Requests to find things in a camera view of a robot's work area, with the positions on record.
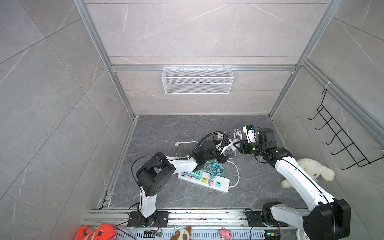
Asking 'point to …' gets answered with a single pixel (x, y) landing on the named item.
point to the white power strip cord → (177, 144)
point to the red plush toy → (103, 231)
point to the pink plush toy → (225, 234)
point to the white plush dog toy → (314, 169)
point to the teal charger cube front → (190, 174)
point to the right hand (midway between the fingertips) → (236, 142)
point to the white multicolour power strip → (219, 183)
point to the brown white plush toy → (182, 234)
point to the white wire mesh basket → (197, 80)
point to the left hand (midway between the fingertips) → (230, 145)
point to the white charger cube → (231, 145)
